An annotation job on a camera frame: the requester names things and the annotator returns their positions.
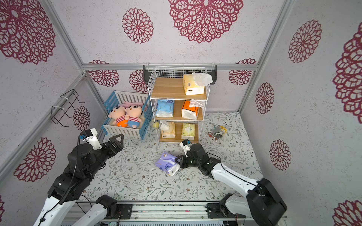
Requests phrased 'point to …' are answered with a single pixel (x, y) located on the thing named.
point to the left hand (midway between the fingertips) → (118, 139)
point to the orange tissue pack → (190, 109)
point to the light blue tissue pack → (164, 108)
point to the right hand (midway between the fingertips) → (178, 160)
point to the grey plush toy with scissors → (218, 132)
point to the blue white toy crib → (118, 97)
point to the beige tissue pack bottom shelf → (168, 129)
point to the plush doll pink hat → (133, 111)
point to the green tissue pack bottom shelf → (188, 131)
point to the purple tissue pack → (167, 162)
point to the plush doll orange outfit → (118, 113)
